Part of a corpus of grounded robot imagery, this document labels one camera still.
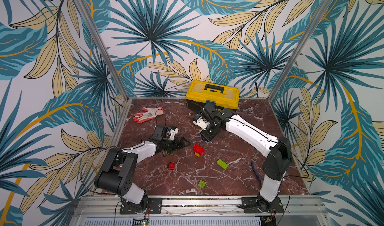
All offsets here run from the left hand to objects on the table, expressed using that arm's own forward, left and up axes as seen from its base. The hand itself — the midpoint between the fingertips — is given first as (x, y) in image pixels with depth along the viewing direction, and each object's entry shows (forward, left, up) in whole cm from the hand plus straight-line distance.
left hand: (185, 147), depth 87 cm
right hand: (+3, -11, +8) cm, 14 cm away
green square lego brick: (-18, -10, -6) cm, 22 cm away
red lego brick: (-2, -8, 0) cm, 8 cm away
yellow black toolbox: (+32, -25, +11) cm, 42 cm away
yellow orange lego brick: (-3, -7, -4) cm, 9 cm away
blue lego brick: (-2, -8, +17) cm, 18 cm away
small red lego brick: (-9, +7, -6) cm, 13 cm away
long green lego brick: (-7, -22, -6) cm, 24 cm away
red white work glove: (+29, +28, -5) cm, 41 cm away
